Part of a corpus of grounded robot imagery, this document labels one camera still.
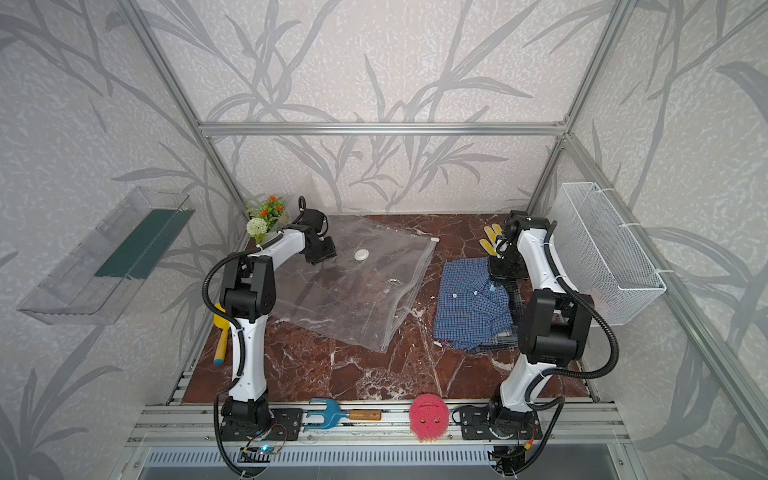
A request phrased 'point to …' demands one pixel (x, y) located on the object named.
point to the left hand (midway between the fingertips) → (330, 253)
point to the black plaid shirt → (509, 338)
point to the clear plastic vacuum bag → (366, 291)
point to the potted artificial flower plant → (271, 212)
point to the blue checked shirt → (470, 307)
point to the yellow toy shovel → (219, 357)
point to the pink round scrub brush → (429, 417)
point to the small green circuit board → (262, 449)
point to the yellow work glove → (493, 236)
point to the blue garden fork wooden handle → (333, 415)
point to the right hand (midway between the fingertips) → (497, 280)
